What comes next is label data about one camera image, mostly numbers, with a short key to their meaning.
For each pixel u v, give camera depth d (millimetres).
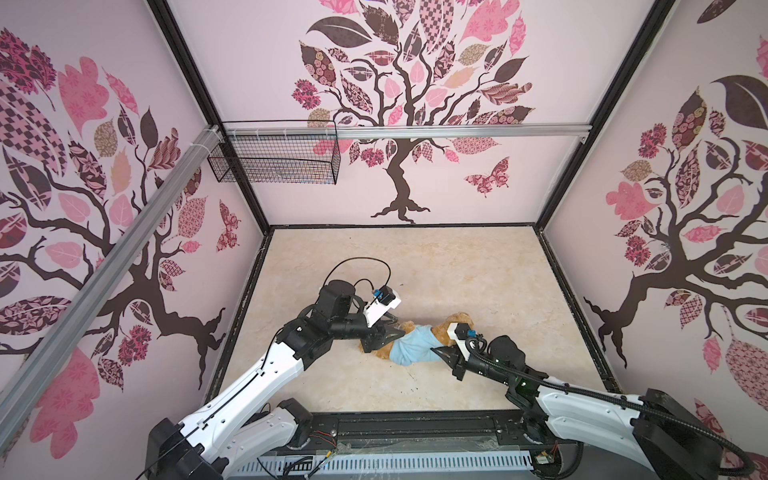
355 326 610
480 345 686
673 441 418
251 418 457
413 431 754
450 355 716
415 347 733
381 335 627
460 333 658
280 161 1219
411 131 920
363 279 610
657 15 694
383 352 771
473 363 686
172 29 696
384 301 600
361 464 697
